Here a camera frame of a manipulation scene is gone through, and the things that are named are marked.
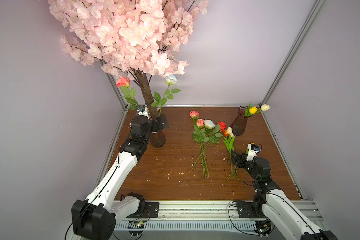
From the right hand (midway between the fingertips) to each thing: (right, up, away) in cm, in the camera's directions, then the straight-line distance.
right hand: (238, 150), depth 83 cm
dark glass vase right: (+4, +13, +11) cm, 18 cm away
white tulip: (+14, +24, -3) cm, 28 cm away
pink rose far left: (-23, +21, +26) cm, 41 cm away
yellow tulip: (+5, +23, -4) cm, 24 cm away
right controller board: (+7, -34, -14) cm, 37 cm away
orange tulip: (-2, +8, +17) cm, 19 cm away
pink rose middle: (-19, +15, +20) cm, 32 cm away
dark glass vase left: (-49, +4, +12) cm, 50 cm away
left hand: (-47, +20, -7) cm, 51 cm away
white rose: (-11, +10, +20) cm, 25 cm away
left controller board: (-55, -34, -12) cm, 66 cm away
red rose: (-4, +13, +20) cm, 24 cm away
